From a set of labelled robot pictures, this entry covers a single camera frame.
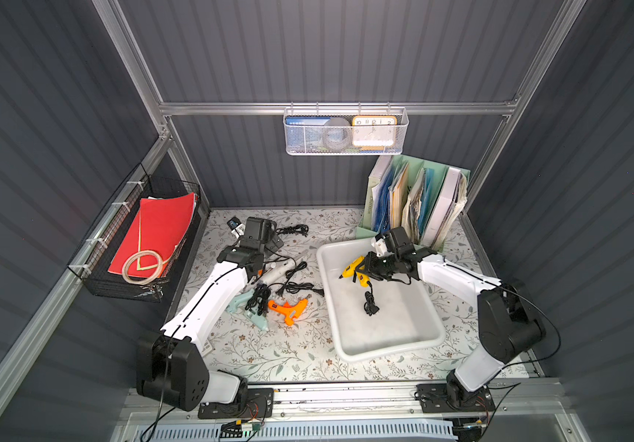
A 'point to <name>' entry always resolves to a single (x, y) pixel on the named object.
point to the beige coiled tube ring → (125, 273)
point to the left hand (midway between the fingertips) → (260, 243)
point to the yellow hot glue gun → (358, 273)
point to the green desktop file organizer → (424, 200)
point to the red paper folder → (158, 226)
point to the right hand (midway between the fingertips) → (363, 267)
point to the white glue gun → (275, 270)
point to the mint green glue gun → (240, 303)
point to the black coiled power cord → (300, 228)
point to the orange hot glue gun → (290, 312)
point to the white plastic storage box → (407, 319)
